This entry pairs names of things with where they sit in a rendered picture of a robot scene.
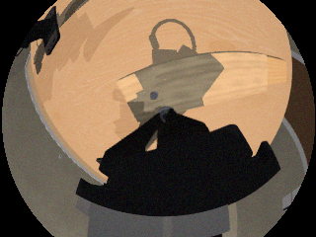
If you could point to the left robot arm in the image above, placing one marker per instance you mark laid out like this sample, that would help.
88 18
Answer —
47 30

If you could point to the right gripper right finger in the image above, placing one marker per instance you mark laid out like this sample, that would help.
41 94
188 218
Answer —
178 128

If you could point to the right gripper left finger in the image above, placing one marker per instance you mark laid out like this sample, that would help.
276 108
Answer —
136 141

